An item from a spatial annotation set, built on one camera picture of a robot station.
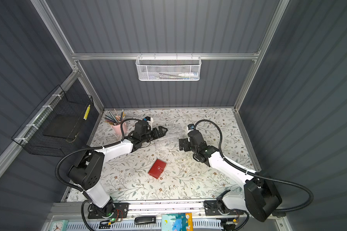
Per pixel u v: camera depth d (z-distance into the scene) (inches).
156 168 33.7
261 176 17.1
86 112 32.5
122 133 27.6
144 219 26.8
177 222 27.4
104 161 19.8
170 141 39.1
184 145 29.8
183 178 33.3
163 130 32.7
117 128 38.8
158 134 31.8
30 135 24.3
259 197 16.1
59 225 26.8
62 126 28.6
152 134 32.0
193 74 35.6
